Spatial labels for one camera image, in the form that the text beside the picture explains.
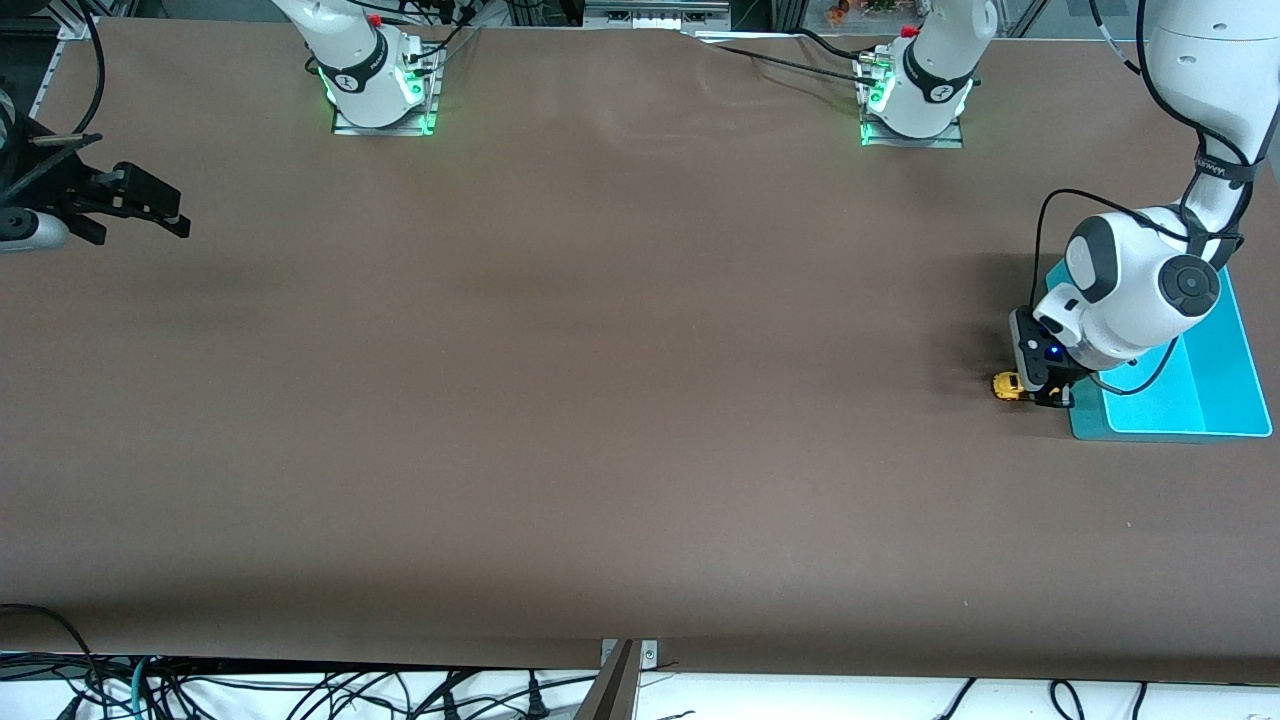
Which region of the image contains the teal plastic bin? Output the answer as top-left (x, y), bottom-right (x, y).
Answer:
top-left (1044, 258), bottom-right (1273, 441)

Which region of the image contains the brown slanted bar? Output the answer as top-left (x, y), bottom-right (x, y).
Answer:
top-left (573, 640), bottom-right (641, 720)

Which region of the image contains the grey box behind table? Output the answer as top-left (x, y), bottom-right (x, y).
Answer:
top-left (583, 0), bottom-right (733, 31)

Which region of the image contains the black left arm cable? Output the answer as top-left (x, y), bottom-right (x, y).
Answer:
top-left (1030, 0), bottom-right (1280, 396)

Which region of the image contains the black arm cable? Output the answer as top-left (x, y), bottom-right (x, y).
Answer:
top-left (0, 5), bottom-right (106, 201)
top-left (1030, 0), bottom-right (1280, 396)

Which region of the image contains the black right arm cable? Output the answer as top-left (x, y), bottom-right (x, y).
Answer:
top-left (0, 5), bottom-right (106, 201)

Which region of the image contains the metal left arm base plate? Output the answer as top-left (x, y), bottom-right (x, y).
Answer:
top-left (858, 50), bottom-right (966, 149)

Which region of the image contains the black looped floor cable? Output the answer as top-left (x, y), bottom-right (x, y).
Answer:
top-left (0, 604), bottom-right (101, 701)

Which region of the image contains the short black table cable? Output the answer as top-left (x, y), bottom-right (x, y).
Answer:
top-left (795, 27), bottom-right (873, 63)

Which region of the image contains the long black table cable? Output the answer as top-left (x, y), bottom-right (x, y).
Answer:
top-left (695, 40), bottom-right (876, 89)

